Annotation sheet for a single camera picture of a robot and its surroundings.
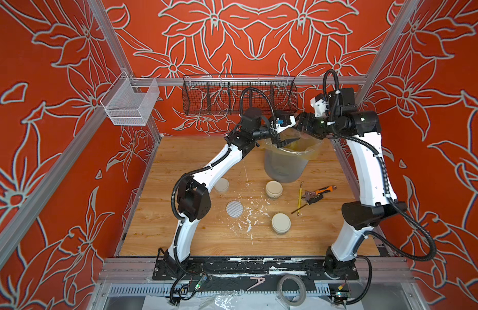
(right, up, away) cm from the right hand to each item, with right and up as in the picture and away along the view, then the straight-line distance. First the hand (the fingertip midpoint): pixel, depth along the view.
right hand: (297, 123), depth 70 cm
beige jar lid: (-30, -27, +25) cm, 48 cm away
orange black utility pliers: (+14, -32, +24) cm, 42 cm away
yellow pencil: (+8, -33, +22) cm, 41 cm away
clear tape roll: (+1, -62, -2) cm, 62 cm away
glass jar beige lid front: (-4, -40, +7) cm, 41 cm away
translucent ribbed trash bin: (0, -18, +21) cm, 28 cm away
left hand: (0, +1, +2) cm, 3 cm away
